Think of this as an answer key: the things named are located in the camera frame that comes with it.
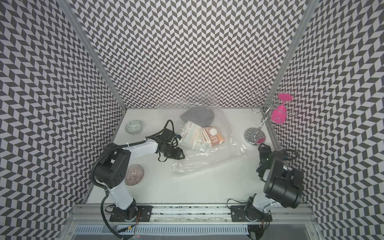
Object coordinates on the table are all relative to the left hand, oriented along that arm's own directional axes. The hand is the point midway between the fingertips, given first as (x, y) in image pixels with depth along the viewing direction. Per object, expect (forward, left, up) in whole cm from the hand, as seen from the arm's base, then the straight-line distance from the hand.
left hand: (181, 157), depth 91 cm
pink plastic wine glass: (+14, -56, +23) cm, 62 cm away
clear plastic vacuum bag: (-4, -10, +1) cm, 11 cm away
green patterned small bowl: (+23, +35, +2) cm, 42 cm away
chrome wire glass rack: (+14, -49, +2) cm, 51 cm away
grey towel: (+32, -13, +3) cm, 35 cm away
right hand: (+4, -49, +3) cm, 49 cm away
